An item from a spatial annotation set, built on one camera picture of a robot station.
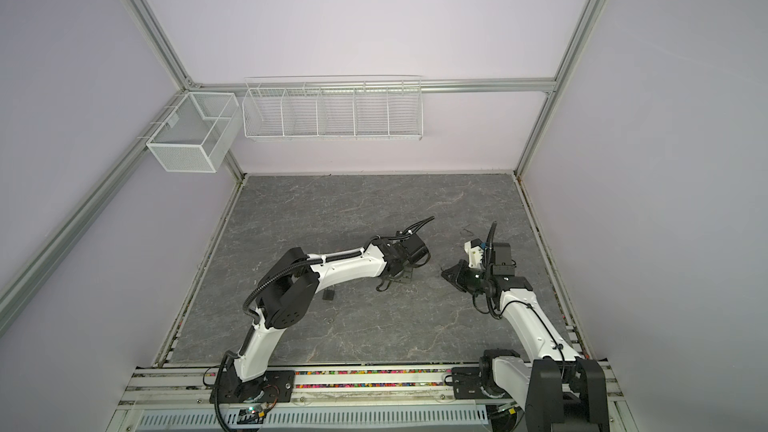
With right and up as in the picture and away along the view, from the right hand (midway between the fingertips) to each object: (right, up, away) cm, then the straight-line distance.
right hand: (445, 276), depth 84 cm
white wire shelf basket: (-35, +53, +15) cm, 65 cm away
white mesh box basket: (-78, +41, +9) cm, 89 cm away
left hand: (-13, -2, +7) cm, 15 cm away
